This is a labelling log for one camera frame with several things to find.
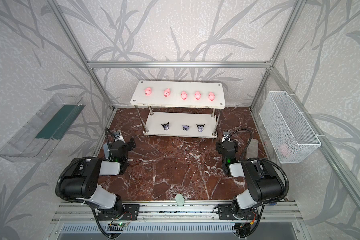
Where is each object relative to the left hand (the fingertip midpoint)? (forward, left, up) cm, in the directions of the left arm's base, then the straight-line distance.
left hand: (125, 133), depth 93 cm
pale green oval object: (-36, -36, -7) cm, 51 cm away
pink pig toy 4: (+7, -44, +26) cm, 52 cm away
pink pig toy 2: (+9, -28, +26) cm, 39 cm away
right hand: (0, -65, -1) cm, 65 cm away
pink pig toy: (+10, -18, +26) cm, 33 cm away
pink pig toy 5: (+6, -52, +27) cm, 58 cm away
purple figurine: (+5, -38, 0) cm, 38 cm away
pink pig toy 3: (+6, -37, +26) cm, 46 cm away
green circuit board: (-46, -9, -8) cm, 48 cm away
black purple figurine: (+5, -25, 0) cm, 26 cm away
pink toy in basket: (-17, -88, +12) cm, 90 cm away
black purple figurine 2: (+4, -47, +2) cm, 47 cm away
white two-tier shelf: (+30, -31, -10) cm, 45 cm away
